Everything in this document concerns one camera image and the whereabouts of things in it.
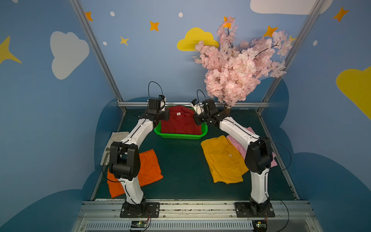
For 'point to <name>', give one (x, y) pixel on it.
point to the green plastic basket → (157, 129)
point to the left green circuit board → (138, 224)
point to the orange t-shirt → (149, 172)
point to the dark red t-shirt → (181, 121)
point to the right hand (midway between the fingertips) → (196, 114)
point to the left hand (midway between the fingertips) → (166, 109)
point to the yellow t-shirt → (226, 164)
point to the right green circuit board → (259, 225)
